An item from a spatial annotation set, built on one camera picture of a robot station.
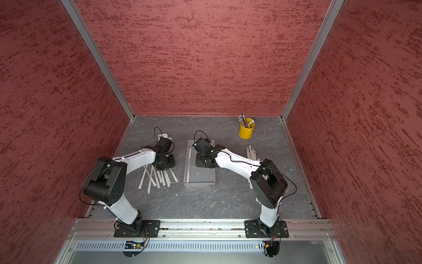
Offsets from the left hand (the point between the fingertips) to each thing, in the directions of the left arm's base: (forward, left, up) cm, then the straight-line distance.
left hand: (171, 168), depth 94 cm
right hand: (-1, -18, +7) cm, 20 cm away
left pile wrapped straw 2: (-3, +9, 0) cm, 10 cm away
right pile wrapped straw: (+12, -47, 0) cm, 49 cm away
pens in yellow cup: (+26, -41, +17) cm, 52 cm away
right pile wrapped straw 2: (+10, -50, 0) cm, 51 cm away
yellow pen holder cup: (+22, -45, +7) cm, 51 cm away
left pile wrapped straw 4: (-6, +1, 0) cm, 6 cm away
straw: (-3, -10, 0) cm, 11 cm away
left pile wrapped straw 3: (-6, +4, 0) cm, 7 cm away
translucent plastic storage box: (-4, -14, 0) cm, 15 cm away
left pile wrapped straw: (-6, +11, +1) cm, 12 cm away
